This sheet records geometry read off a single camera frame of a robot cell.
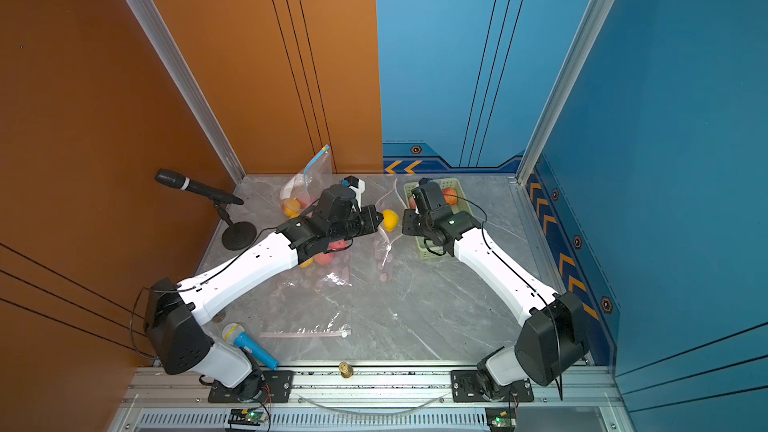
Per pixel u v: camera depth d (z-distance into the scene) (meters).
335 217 0.59
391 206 0.87
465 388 0.72
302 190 0.94
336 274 0.91
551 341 0.40
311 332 0.83
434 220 0.60
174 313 0.42
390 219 0.83
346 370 0.72
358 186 0.71
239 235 1.02
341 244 0.68
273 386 0.74
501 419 0.71
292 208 0.97
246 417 0.71
